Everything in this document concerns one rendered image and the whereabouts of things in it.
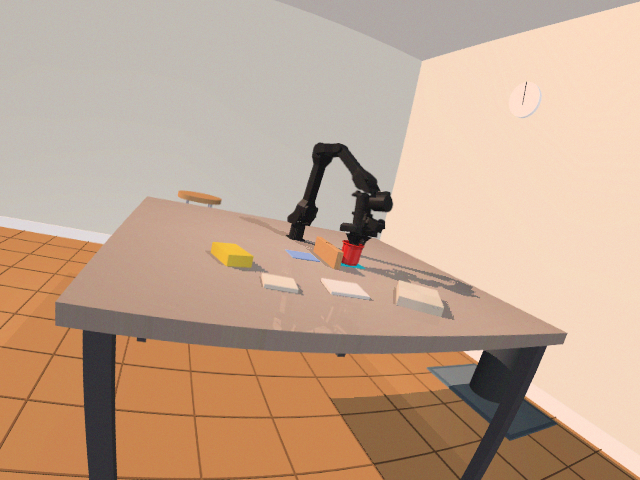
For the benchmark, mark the beige rectangular block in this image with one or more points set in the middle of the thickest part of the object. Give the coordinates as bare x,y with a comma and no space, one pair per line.
419,298

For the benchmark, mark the pale pink flat square tile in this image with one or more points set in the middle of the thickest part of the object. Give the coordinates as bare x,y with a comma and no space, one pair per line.
345,289

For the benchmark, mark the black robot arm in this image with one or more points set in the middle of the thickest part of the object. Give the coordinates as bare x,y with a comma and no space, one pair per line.
306,210

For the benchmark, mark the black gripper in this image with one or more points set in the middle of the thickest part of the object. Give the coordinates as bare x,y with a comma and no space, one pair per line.
358,235

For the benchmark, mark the yellow rectangular block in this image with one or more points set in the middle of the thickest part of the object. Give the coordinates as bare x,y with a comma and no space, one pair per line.
232,254

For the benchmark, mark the red plastic cup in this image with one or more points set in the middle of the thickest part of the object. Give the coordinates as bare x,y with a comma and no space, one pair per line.
352,253

